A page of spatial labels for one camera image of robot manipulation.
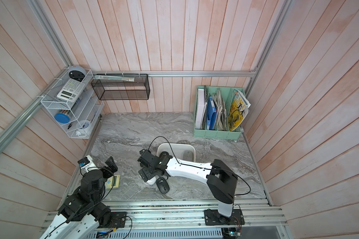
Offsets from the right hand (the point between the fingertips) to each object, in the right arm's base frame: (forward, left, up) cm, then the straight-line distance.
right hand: (149, 169), depth 82 cm
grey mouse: (+12, -22, -5) cm, 26 cm away
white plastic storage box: (+18, -15, -9) cm, 25 cm away
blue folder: (+33, -37, +11) cm, 51 cm away
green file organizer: (+53, -51, +12) cm, 74 cm away
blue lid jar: (+16, +44, +25) cm, 53 cm away
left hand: (-1, +20, +10) cm, 22 cm away
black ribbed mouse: (-7, -8, -6) cm, 12 cm away
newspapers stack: (+35, -46, +3) cm, 57 cm away
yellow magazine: (+40, -57, +9) cm, 71 cm away
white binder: (+36, -30, +17) cm, 50 cm away
